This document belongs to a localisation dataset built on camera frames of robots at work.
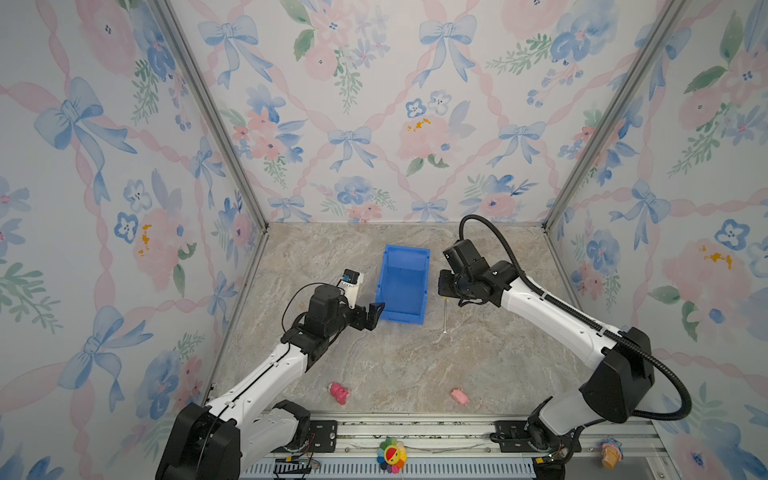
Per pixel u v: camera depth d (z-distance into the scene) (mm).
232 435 404
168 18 691
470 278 614
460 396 780
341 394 779
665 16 699
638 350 420
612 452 695
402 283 1044
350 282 703
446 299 744
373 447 732
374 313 734
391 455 703
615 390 482
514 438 729
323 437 733
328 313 621
